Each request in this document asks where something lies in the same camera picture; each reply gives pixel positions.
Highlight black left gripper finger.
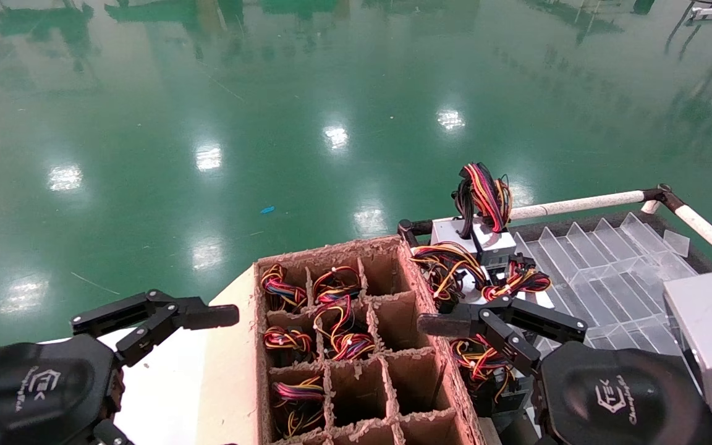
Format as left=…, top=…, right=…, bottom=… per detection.
left=72, top=290, right=240, bottom=367

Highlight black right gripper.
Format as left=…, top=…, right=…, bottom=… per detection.
left=532, top=342, right=710, bottom=445

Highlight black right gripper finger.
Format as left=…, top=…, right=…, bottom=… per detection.
left=418, top=295, right=589, bottom=375

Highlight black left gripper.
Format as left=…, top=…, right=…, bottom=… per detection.
left=0, top=334, right=135, bottom=445

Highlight silver power supply with cables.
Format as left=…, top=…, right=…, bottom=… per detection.
left=262, top=326, right=315, bottom=367
left=311, top=266, right=376, bottom=363

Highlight dark grey power supply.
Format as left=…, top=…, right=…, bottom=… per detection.
left=451, top=336, right=539, bottom=421

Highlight brown cardboard divider box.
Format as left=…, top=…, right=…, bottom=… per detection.
left=198, top=235, right=488, bottom=445

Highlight black pipe joint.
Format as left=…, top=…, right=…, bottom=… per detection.
left=640, top=184, right=685, bottom=215
left=397, top=219, right=434, bottom=248

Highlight clear plastic divider tray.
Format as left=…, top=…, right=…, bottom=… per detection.
left=511, top=213, right=712, bottom=371

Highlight power supply with large bundle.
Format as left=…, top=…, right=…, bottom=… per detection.
left=429, top=163, right=517, bottom=273

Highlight power supply yellow black cables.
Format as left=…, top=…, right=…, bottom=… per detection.
left=410, top=242, right=488, bottom=307

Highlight wire bundle in left cell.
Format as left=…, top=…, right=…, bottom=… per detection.
left=261, top=264, right=308, bottom=312

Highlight wire bundle in cell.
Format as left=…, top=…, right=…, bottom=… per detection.
left=261, top=264, right=308, bottom=312
left=271, top=377, right=327, bottom=441

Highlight power supply red cable bundle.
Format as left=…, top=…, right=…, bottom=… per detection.
left=481, top=256, right=553, bottom=303

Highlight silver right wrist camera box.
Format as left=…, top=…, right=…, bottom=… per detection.
left=664, top=271, right=712, bottom=416

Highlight wire bundle in lower cell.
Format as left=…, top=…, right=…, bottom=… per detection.
left=271, top=377, right=327, bottom=441

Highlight white frame pipe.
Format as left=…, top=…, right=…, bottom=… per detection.
left=409, top=190, right=666, bottom=231
left=671, top=203, right=712, bottom=271

